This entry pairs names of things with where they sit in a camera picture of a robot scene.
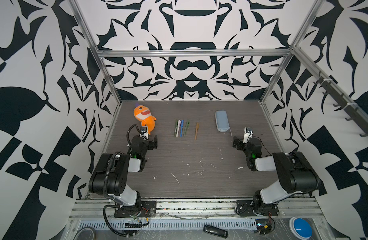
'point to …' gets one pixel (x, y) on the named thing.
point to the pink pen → (179, 125)
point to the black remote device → (216, 231)
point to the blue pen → (182, 125)
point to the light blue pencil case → (222, 124)
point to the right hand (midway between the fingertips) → (243, 135)
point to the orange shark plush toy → (142, 114)
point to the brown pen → (197, 125)
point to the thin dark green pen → (176, 128)
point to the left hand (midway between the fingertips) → (147, 132)
